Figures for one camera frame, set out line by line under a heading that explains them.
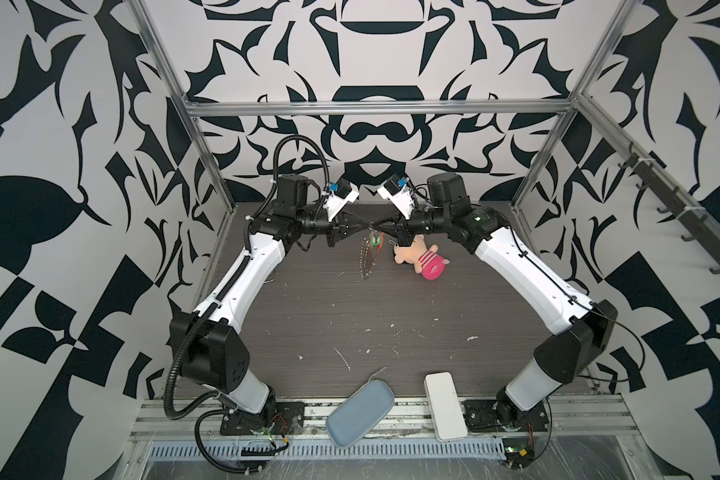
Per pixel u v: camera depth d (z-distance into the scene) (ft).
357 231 2.33
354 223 2.24
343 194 2.03
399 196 2.05
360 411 2.42
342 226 2.13
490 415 2.43
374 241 2.43
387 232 2.28
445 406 2.38
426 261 3.16
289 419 2.40
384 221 2.23
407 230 2.09
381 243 2.41
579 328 1.38
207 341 1.41
